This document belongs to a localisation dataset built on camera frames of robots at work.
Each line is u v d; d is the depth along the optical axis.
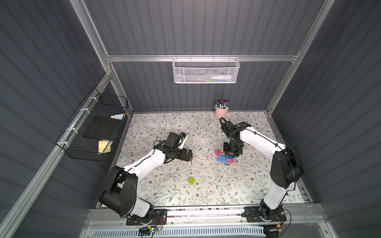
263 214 0.66
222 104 1.08
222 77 0.89
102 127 0.75
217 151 0.96
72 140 0.62
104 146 0.61
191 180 0.84
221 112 1.13
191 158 0.94
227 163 0.91
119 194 0.42
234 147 0.73
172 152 0.68
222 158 0.89
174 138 0.69
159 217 0.73
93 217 0.74
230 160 0.86
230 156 0.83
